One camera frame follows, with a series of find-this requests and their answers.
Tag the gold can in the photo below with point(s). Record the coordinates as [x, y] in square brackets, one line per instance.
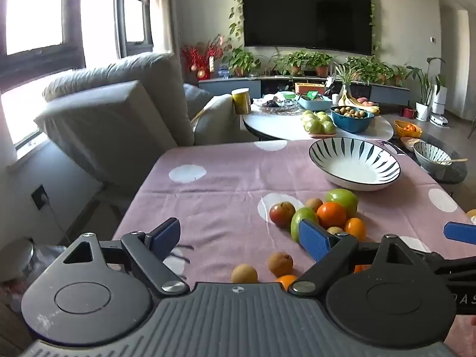
[241, 101]

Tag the orange box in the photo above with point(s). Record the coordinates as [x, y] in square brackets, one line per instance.
[309, 87]

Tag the glass tray with snacks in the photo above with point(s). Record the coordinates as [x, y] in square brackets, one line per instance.
[279, 106]

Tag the wooden spoon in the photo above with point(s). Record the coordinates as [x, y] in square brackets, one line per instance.
[455, 161]

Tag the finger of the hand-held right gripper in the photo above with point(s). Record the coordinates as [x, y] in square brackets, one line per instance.
[460, 232]
[452, 262]

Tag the grey sofa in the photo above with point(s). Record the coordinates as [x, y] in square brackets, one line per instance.
[111, 119]

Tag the red apple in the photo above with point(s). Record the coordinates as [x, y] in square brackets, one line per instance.
[282, 214]

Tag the light blue basket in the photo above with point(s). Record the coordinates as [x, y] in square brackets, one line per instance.
[314, 104]

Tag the small blue figurine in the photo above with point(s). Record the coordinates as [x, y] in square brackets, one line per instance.
[223, 71]

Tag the tray of green apples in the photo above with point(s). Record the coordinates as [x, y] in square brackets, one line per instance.
[318, 124]

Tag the spider plant in vase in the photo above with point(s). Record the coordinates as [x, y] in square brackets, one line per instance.
[346, 76]

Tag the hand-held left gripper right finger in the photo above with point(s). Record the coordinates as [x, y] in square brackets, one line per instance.
[314, 238]

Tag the green ivy vine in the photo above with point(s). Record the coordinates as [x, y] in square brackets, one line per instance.
[236, 11]

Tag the white robot vacuum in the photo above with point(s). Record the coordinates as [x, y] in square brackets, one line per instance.
[439, 119]

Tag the small striped bowl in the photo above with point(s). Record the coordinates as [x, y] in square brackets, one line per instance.
[427, 154]

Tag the black round table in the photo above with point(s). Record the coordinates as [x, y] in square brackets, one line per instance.
[453, 173]

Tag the grey television cabinet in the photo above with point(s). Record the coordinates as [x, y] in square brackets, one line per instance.
[245, 87]

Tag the beige curtain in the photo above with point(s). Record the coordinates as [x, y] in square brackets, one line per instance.
[163, 7]

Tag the small orange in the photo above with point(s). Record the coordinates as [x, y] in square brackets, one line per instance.
[361, 268]
[355, 228]
[286, 281]

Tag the white round table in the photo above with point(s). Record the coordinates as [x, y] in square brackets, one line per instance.
[275, 126]

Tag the potted green plant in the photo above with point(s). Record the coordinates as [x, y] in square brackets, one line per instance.
[398, 72]
[372, 68]
[295, 61]
[241, 61]
[321, 63]

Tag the white vacuum dock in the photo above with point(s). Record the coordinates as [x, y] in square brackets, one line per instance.
[440, 98]

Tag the pile of tangerines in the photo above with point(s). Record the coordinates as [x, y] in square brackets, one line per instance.
[409, 127]

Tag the black wall socket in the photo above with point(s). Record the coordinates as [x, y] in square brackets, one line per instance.
[39, 198]

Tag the pink plate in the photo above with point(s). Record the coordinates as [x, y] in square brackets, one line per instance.
[409, 143]

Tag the red berry decoration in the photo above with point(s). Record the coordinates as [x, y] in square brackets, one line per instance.
[200, 54]

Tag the large orange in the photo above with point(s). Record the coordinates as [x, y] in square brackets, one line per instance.
[332, 215]

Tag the bunch of bananas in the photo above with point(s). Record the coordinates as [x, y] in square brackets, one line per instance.
[357, 103]

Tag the orange basket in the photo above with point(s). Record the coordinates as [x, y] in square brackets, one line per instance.
[405, 134]

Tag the red pot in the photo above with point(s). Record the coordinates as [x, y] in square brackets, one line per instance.
[408, 112]

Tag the clear plastic bag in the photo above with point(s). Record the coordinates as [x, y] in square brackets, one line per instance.
[22, 267]

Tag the grey-blue cushion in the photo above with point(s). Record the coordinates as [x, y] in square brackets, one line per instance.
[197, 98]

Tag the large striped ceramic bowl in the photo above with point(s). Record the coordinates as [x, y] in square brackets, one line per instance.
[355, 165]

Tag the black television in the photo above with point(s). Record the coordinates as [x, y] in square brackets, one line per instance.
[306, 13]

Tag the tall plant in white pot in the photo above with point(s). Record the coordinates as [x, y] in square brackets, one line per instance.
[424, 93]

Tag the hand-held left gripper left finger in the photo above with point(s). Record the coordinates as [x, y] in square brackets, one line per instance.
[167, 236]

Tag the pile of kiwis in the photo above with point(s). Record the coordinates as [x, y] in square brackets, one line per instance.
[351, 112]

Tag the green packet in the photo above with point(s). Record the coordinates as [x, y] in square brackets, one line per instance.
[311, 95]

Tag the pink dotted tablecloth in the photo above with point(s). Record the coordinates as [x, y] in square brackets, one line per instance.
[223, 200]

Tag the green apple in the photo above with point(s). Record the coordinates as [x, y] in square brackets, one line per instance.
[302, 222]
[343, 199]

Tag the white cup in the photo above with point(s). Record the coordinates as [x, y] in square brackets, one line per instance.
[335, 99]

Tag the blue bowl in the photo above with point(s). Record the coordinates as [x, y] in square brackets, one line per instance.
[351, 124]

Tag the window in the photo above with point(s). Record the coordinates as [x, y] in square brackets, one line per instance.
[33, 11]

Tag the yellow fruit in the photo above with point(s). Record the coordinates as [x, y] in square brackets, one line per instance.
[472, 215]

